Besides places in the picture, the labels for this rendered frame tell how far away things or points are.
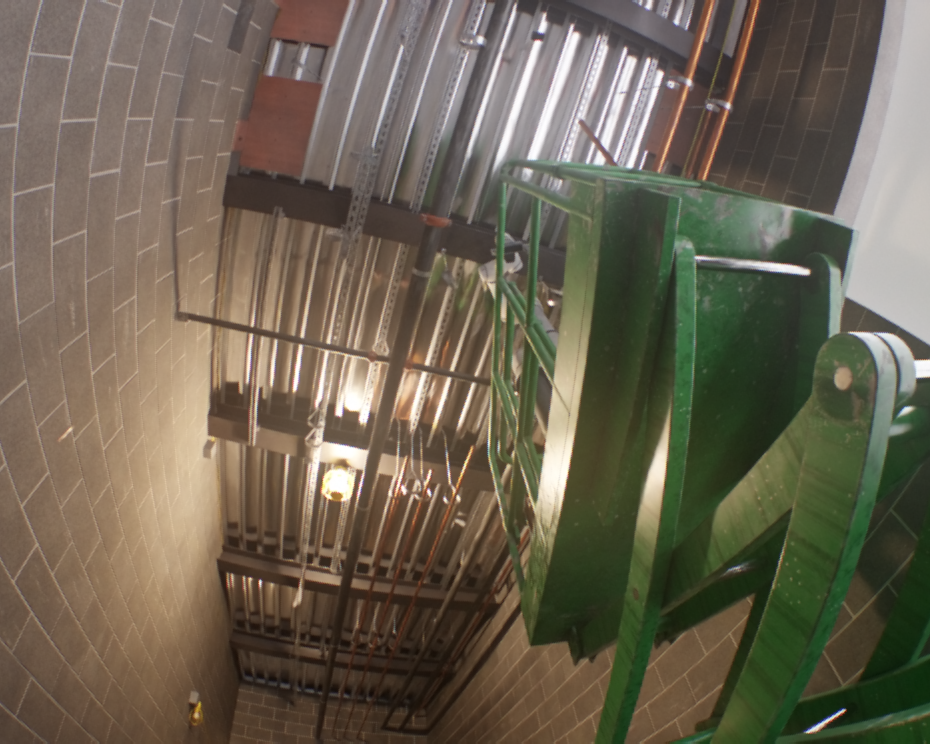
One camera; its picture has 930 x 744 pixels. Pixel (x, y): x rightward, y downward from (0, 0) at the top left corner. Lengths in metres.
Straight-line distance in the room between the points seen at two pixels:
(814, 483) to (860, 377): 0.14
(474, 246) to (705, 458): 2.11
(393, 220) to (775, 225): 2.30
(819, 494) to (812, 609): 0.15
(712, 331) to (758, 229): 0.26
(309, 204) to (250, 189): 0.41
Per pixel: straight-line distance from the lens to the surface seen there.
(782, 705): 0.75
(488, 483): 3.92
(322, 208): 2.98
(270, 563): 5.21
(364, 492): 3.09
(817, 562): 0.62
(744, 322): 1.15
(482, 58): 2.32
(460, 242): 2.97
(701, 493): 1.42
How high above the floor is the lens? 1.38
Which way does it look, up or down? 62 degrees up
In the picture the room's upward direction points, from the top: 12 degrees counter-clockwise
